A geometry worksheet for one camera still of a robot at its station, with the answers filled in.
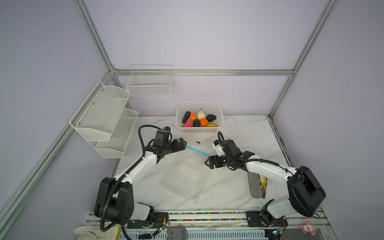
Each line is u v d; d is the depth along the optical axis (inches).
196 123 43.3
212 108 46.4
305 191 17.1
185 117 45.1
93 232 27.5
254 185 32.3
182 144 30.8
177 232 27.3
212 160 30.1
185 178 35.1
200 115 45.1
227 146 26.5
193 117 45.1
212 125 42.7
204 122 43.9
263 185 33.0
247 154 25.1
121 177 17.4
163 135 26.2
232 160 25.8
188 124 42.2
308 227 27.3
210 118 44.8
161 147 26.0
